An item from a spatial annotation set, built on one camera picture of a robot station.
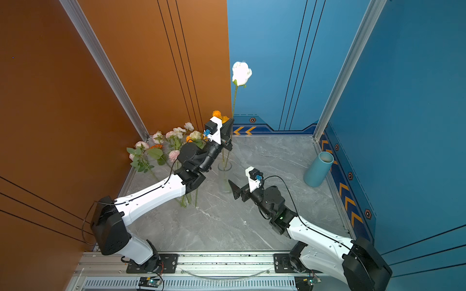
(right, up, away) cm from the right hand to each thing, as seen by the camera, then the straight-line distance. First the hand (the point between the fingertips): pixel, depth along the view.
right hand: (237, 175), depth 74 cm
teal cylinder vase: (+38, +1, +11) cm, 40 cm away
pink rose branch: (-59, +6, +32) cm, 68 cm away
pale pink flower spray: (-41, +19, +43) cm, 62 cm away
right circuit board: (+27, -42, -3) cm, 50 cm away
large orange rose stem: (-49, +9, +34) cm, 60 cm away
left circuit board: (-35, -42, -3) cm, 55 cm away
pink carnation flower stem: (-37, +7, +28) cm, 47 cm away
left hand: (-2, +22, -11) cm, 25 cm away
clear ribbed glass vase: (-6, +2, +11) cm, 13 cm away
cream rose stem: (-26, +20, +38) cm, 50 cm away
